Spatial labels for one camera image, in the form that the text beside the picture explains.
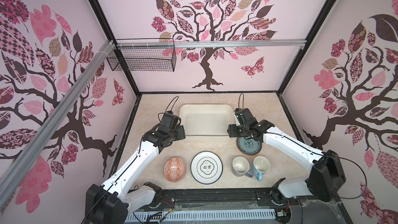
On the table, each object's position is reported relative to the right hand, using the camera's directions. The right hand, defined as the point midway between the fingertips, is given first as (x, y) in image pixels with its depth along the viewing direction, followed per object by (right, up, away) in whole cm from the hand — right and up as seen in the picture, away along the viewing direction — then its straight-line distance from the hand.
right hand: (231, 128), depth 84 cm
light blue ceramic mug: (+16, -20, -1) cm, 26 cm away
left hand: (-28, -2, -4) cm, 29 cm away
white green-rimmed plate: (-14, -21, -1) cm, 26 cm away
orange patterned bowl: (-31, -21, -5) cm, 38 cm away
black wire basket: (-52, +45, +10) cm, 70 cm away
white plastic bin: (-13, +3, +20) cm, 24 cm away
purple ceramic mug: (+5, -21, -1) cm, 22 cm away
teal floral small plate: (+12, -11, +6) cm, 17 cm away
